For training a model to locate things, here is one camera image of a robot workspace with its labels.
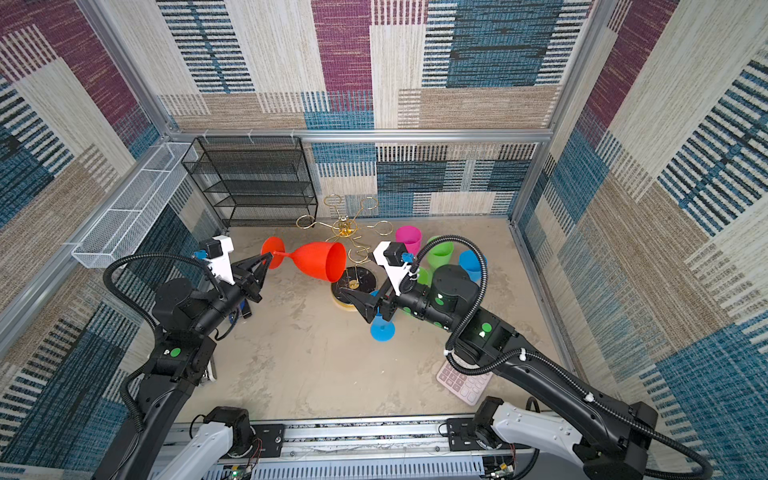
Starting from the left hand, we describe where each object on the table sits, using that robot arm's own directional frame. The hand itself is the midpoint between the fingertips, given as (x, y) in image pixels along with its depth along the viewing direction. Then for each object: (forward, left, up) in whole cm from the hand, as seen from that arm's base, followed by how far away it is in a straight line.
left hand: (268, 251), depth 65 cm
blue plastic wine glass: (-1, -24, -36) cm, 43 cm away
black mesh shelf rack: (+48, +22, -19) cm, 57 cm away
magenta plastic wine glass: (+23, -33, -21) cm, 46 cm away
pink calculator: (-19, -46, -34) cm, 61 cm away
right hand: (-8, -20, +2) cm, 22 cm away
